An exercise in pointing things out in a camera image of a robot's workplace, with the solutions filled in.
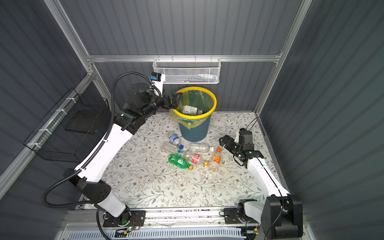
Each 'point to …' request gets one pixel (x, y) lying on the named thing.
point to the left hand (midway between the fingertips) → (172, 90)
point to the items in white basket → (199, 78)
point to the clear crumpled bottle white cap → (200, 148)
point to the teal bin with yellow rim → (198, 132)
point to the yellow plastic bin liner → (199, 99)
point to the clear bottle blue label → (174, 139)
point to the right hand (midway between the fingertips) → (226, 143)
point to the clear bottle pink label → (197, 160)
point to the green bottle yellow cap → (179, 161)
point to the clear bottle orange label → (216, 161)
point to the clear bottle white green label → (189, 110)
